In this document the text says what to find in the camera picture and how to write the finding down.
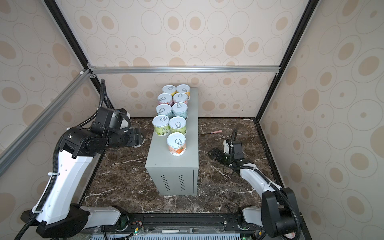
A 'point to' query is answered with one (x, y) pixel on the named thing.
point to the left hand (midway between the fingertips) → (142, 136)
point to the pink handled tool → (214, 132)
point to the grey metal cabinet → (173, 175)
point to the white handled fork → (191, 229)
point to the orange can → (138, 146)
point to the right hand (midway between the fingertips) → (214, 154)
